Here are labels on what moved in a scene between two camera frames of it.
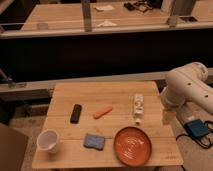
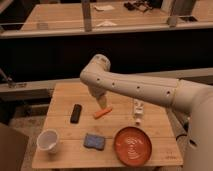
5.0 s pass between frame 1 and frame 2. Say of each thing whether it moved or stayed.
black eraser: stayed
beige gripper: moved
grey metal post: stayed
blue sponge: stayed
